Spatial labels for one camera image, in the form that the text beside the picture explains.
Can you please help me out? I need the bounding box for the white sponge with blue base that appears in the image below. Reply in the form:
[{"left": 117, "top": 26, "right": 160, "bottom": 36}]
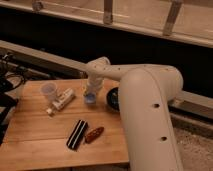
[{"left": 84, "top": 93, "right": 96, "bottom": 104}]

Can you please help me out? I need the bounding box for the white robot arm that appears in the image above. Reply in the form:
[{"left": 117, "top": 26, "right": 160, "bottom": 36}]
[{"left": 86, "top": 57, "right": 183, "bottom": 171}]

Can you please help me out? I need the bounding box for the black bowl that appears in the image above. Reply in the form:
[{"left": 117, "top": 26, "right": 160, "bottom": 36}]
[{"left": 106, "top": 87, "right": 119, "bottom": 111}]

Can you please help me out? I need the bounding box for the white spray bottle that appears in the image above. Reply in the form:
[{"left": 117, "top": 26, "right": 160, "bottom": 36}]
[{"left": 46, "top": 88, "right": 75, "bottom": 116}]

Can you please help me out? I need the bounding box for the clear plastic cup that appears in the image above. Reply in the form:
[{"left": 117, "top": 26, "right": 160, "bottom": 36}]
[{"left": 40, "top": 82, "right": 58, "bottom": 102}]

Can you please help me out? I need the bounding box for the brown oblong wooden object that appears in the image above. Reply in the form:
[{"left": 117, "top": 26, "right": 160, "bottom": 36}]
[{"left": 85, "top": 127, "right": 104, "bottom": 144}]

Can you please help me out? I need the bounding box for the black white striped block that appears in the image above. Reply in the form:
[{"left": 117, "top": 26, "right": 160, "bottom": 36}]
[{"left": 66, "top": 120, "right": 88, "bottom": 150}]

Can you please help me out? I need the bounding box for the black equipment with cables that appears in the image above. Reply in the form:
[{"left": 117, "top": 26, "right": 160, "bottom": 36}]
[{"left": 0, "top": 53, "right": 25, "bottom": 145}]

